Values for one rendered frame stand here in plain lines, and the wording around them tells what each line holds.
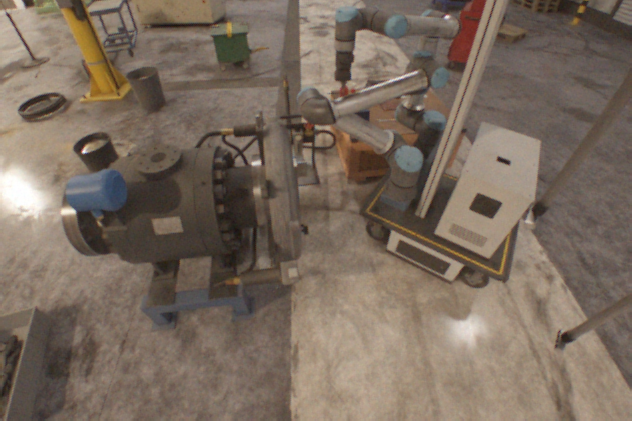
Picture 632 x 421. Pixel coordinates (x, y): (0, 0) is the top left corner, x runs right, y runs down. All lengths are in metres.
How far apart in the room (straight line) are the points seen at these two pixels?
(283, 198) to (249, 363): 0.98
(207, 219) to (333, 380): 1.06
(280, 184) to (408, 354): 1.19
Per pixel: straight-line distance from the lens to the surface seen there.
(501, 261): 1.96
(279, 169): 1.24
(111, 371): 2.10
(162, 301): 1.81
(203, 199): 1.36
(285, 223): 1.26
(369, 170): 2.51
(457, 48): 5.00
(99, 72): 4.82
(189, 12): 7.40
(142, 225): 1.48
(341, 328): 1.85
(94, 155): 2.95
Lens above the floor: 1.75
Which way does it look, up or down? 44 degrees down
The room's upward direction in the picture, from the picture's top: straight up
